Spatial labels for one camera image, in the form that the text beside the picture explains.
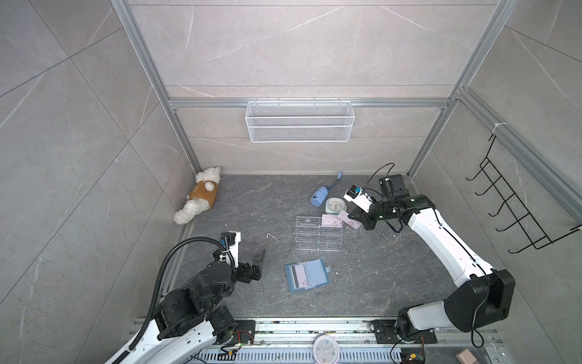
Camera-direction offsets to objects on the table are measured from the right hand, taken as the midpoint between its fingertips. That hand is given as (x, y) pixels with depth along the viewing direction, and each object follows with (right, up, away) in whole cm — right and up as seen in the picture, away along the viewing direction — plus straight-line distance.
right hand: (352, 211), depth 81 cm
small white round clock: (-3, +1, +23) cm, 23 cm away
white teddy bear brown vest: (-63, +5, +20) cm, 66 cm away
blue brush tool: (-10, +5, +23) cm, 26 cm away
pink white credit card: (-6, -5, +11) cm, 14 cm away
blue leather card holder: (-16, -25, +5) cm, 30 cm away
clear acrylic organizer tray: (-14, -11, +15) cm, 24 cm away
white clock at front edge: (-11, -42, -12) cm, 45 cm away
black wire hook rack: (+44, -1, -17) cm, 48 cm away
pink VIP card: (-3, -2, 0) cm, 4 cm away
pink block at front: (+32, -43, -13) cm, 55 cm away
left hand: (-34, -9, -14) cm, 38 cm away
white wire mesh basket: (-19, +39, +20) cm, 48 cm away
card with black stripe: (-19, -25, +5) cm, 32 cm away
